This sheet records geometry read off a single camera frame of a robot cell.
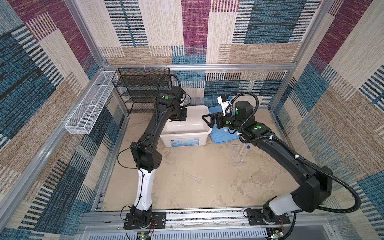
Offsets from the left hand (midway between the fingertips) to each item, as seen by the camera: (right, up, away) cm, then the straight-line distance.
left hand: (183, 115), depth 87 cm
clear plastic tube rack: (+34, -23, +8) cm, 42 cm away
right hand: (+13, -2, -13) cm, 19 cm away
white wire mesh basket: (-46, -2, -16) cm, 49 cm away
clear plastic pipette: (+5, -35, 0) cm, 35 cm away
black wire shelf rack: (-33, +22, +20) cm, 44 cm away
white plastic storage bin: (+6, -10, +5) cm, 12 cm away
